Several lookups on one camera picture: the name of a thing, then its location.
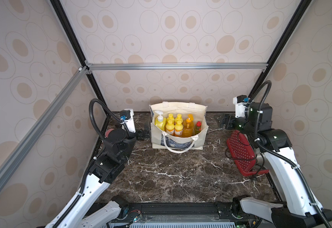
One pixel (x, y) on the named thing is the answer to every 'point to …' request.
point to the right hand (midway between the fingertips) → (228, 115)
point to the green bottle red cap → (198, 128)
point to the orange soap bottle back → (170, 117)
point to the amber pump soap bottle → (188, 128)
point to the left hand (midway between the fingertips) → (146, 117)
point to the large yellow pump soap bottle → (160, 121)
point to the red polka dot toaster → (243, 154)
